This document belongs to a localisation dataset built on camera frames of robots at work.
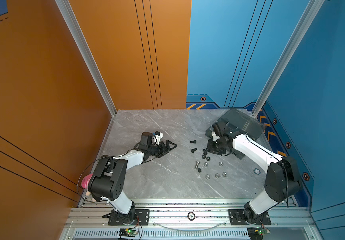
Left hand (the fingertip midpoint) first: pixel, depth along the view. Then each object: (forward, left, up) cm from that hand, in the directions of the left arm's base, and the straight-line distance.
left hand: (173, 147), depth 89 cm
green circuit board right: (-41, -41, -10) cm, 59 cm away
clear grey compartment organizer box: (+28, -51, -7) cm, 58 cm away
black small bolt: (-11, -16, -8) cm, 21 cm away
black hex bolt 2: (+2, -12, -7) cm, 15 cm away
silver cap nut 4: (-14, -26, -8) cm, 31 cm away
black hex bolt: (+10, -13, -8) cm, 19 cm away
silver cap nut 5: (-13, -31, -8) cm, 34 cm away
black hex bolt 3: (+1, -21, -8) cm, 22 cm away
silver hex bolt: (-6, -15, -8) cm, 18 cm away
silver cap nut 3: (-14, -20, -9) cm, 26 cm away
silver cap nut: (-7, -20, -8) cm, 23 cm away
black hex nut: (-2, -22, -8) cm, 24 cm away
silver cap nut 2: (-6, -30, -8) cm, 31 cm away
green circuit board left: (-41, +21, -11) cm, 47 cm away
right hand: (-2, -20, +1) cm, 20 cm away
